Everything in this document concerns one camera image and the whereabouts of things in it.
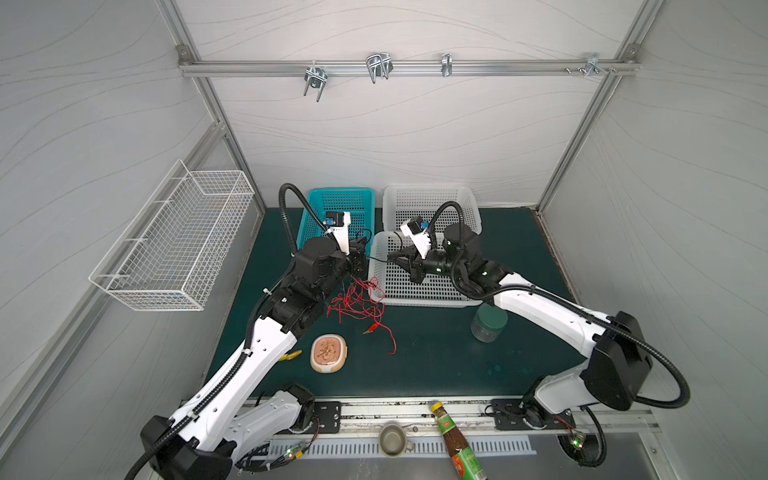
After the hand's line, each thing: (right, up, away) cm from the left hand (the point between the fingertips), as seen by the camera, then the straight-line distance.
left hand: (370, 234), depth 70 cm
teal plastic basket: (-7, +12, +38) cm, 41 cm away
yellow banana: (-23, -33, +11) cm, 42 cm away
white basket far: (+9, +13, +49) cm, 52 cm away
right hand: (+6, -3, +3) cm, 7 cm away
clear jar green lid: (+31, -24, +10) cm, 41 cm away
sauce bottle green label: (+21, -50, -5) cm, 54 cm away
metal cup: (+6, -50, 0) cm, 50 cm away
